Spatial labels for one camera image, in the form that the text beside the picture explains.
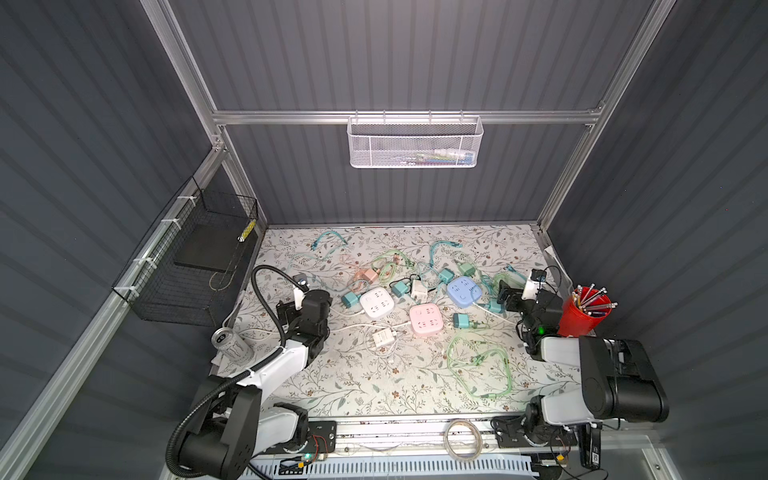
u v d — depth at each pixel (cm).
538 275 77
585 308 82
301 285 74
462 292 98
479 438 72
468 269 105
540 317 71
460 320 92
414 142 123
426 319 91
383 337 88
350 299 97
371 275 102
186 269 72
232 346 77
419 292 96
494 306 94
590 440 70
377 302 96
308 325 67
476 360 86
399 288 99
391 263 108
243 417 42
